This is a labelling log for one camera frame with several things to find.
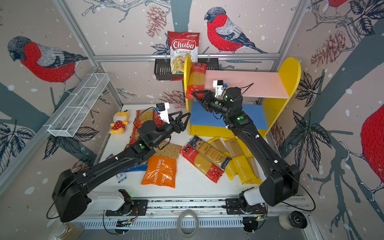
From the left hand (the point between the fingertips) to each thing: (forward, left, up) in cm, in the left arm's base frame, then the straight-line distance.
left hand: (186, 113), depth 65 cm
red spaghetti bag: (-14, -14, -35) cm, 40 cm away
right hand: (+6, -2, +4) cm, 7 cm away
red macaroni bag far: (+29, +34, -35) cm, 57 cm away
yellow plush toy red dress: (+23, +49, -32) cm, 63 cm away
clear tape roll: (-33, +2, -38) cm, 51 cm away
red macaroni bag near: (+11, +36, -34) cm, 51 cm away
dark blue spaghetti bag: (-2, -13, -34) cm, 36 cm away
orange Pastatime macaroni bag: (-13, +15, -32) cm, 38 cm away
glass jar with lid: (-40, +49, -30) cm, 70 cm away
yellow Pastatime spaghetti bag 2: (-9, -33, -34) cm, 48 cm away
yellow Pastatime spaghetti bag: (-13, -24, -34) cm, 44 cm away
